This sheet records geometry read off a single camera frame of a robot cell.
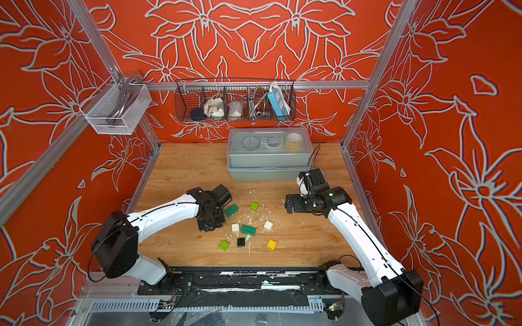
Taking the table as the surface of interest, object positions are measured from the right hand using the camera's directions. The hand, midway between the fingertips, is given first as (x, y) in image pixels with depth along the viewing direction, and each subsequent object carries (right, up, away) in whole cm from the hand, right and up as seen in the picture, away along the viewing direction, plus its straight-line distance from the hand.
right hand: (292, 203), depth 77 cm
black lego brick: (-20, -17, +5) cm, 27 cm away
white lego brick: (-23, -12, +9) cm, 28 cm away
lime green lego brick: (-15, -4, +16) cm, 22 cm away
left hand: (-29, -11, +7) cm, 31 cm away
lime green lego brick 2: (-27, -18, +5) cm, 33 cm away
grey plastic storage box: (-8, +20, +11) cm, 24 cm away
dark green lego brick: (-18, -13, +9) cm, 24 cm away
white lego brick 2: (-9, -11, +9) cm, 17 cm away
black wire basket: (-42, +48, +26) cm, 69 cm away
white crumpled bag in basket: (-34, +42, +16) cm, 56 cm away
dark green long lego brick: (-25, -6, +13) cm, 29 cm away
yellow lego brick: (-8, -18, +5) cm, 20 cm away
